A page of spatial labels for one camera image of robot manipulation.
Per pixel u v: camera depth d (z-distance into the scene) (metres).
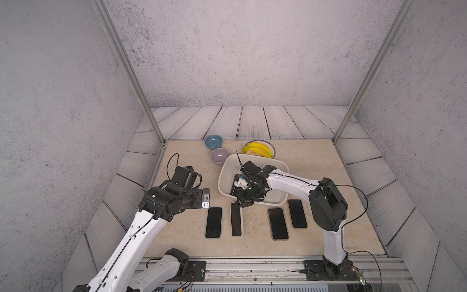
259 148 1.11
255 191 0.75
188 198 0.56
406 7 0.70
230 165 0.99
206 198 0.63
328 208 0.50
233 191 0.94
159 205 0.44
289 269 0.74
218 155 1.08
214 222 0.86
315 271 0.73
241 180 0.84
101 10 0.70
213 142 1.19
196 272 0.73
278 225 0.85
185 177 0.51
